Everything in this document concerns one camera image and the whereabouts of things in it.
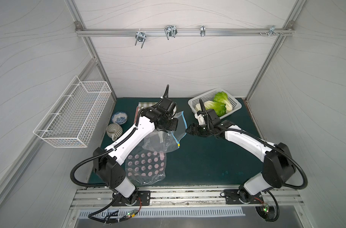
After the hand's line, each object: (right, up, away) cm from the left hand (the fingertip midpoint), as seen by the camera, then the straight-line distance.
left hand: (175, 126), depth 78 cm
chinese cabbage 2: (+37, +20, +33) cm, 53 cm away
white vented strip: (-4, -43, -7) cm, 44 cm away
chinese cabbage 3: (+17, +12, +28) cm, 34 cm away
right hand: (+9, -3, +6) cm, 11 cm away
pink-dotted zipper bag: (-18, -25, +7) cm, 32 cm away
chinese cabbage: (+32, +11, +24) cm, 42 cm away
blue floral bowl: (-42, +4, +27) cm, 51 cm away
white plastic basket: (+27, +21, +37) cm, 51 cm away
